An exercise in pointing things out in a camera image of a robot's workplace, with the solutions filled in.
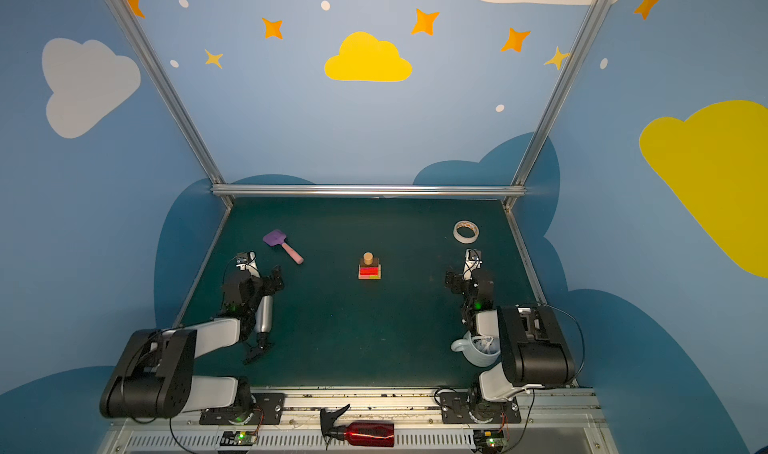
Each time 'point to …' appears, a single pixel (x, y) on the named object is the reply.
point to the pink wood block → (365, 276)
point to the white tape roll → (466, 239)
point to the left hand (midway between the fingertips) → (268, 268)
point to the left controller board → (238, 438)
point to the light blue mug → (472, 354)
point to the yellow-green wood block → (374, 276)
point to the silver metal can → (264, 315)
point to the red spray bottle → (358, 433)
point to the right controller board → (487, 441)
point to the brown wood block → (375, 263)
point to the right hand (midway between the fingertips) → (468, 264)
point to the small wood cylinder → (368, 258)
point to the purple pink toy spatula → (277, 237)
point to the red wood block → (369, 270)
